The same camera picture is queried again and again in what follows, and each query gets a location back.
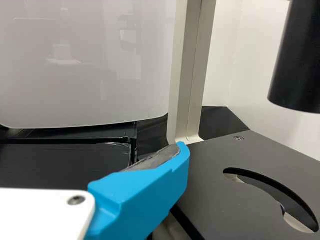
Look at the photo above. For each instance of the white box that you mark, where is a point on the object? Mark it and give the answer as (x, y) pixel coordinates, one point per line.
(82, 62)

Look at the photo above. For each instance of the cream microscope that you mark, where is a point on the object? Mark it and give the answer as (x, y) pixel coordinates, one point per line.
(225, 160)

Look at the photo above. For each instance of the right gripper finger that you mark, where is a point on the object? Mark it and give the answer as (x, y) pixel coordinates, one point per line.
(140, 195)

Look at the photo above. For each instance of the black platform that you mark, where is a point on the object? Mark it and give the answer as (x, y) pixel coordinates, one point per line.
(62, 162)

